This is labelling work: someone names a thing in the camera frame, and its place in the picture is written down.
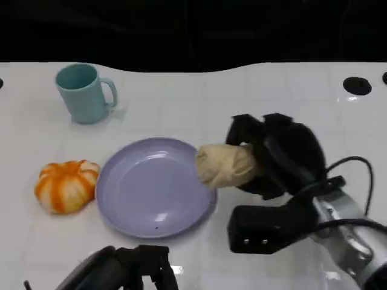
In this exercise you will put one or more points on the pale green mug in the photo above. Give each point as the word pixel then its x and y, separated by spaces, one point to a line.
pixel 83 99

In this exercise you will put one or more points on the beige towel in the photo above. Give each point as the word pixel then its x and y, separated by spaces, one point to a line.
pixel 226 164

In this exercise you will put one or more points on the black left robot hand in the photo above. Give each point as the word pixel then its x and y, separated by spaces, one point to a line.
pixel 115 269

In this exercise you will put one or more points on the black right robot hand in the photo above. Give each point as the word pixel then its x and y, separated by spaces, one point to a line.
pixel 290 151

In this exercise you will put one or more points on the orange and white bread roll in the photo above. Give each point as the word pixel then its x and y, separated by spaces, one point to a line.
pixel 65 187

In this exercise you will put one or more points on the lilac plate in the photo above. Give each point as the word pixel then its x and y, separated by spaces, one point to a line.
pixel 151 190

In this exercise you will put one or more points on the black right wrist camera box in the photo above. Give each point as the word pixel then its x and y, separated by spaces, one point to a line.
pixel 266 229

